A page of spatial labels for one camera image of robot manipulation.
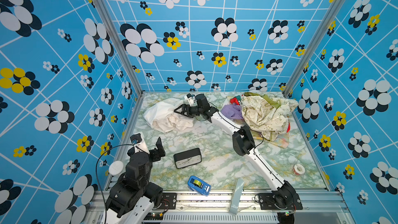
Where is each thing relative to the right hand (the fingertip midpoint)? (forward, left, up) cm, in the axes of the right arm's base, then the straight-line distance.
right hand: (178, 112), depth 99 cm
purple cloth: (+4, -36, -4) cm, 36 cm away
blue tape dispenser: (-42, -14, -4) cm, 44 cm away
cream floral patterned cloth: (-5, -50, +4) cm, 50 cm away
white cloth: (-6, +9, +3) cm, 11 cm away
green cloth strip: (+3, -60, +5) cm, 61 cm away
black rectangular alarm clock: (-30, -8, -1) cm, 31 cm away
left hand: (-28, +6, +16) cm, 33 cm away
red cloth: (+11, -37, 0) cm, 38 cm away
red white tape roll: (-33, -67, -8) cm, 75 cm away
